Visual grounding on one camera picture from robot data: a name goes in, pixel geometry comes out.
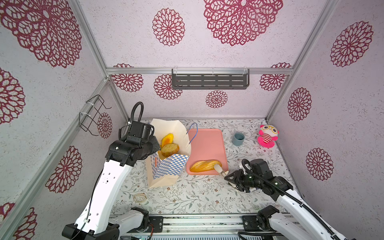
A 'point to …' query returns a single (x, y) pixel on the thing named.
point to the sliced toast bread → (169, 149)
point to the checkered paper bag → (163, 170)
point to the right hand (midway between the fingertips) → (225, 178)
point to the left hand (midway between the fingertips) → (155, 147)
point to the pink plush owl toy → (268, 134)
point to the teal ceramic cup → (238, 138)
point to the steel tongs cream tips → (224, 173)
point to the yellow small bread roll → (167, 139)
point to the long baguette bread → (204, 165)
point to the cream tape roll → (140, 197)
